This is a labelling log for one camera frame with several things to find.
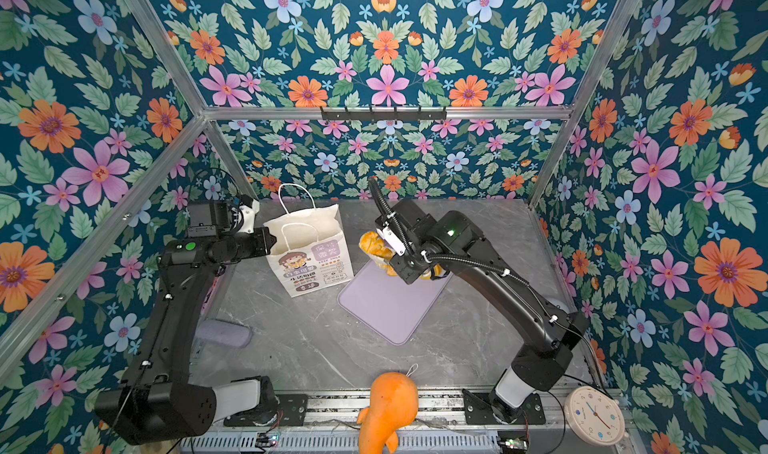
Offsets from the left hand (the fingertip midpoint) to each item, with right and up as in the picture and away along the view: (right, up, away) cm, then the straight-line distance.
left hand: (276, 229), depth 73 cm
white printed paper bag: (+7, -6, +6) cm, 11 cm away
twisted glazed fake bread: (+25, -5, +4) cm, 26 cm away
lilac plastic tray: (+27, -24, +19) cm, 41 cm away
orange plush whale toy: (+29, -41, -6) cm, 51 cm away
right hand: (+32, -7, -5) cm, 34 cm away
